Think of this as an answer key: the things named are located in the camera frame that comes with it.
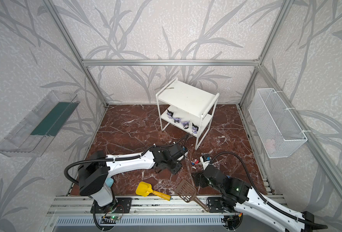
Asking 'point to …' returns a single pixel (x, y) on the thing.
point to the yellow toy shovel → (144, 189)
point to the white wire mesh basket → (280, 135)
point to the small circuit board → (112, 218)
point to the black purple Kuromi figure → (169, 114)
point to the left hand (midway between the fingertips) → (180, 163)
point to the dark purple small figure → (177, 120)
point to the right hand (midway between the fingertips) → (197, 168)
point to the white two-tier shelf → (188, 107)
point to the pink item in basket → (270, 145)
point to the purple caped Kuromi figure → (185, 124)
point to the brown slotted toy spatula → (186, 192)
